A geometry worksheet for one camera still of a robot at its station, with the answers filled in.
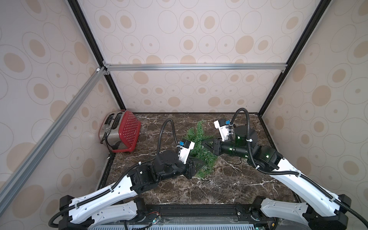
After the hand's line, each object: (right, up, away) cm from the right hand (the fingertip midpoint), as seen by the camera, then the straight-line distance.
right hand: (207, 141), depth 63 cm
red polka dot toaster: (-50, +3, +24) cm, 56 cm away
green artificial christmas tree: (-4, +3, -1) cm, 5 cm away
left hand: (-1, -9, -5) cm, 11 cm away
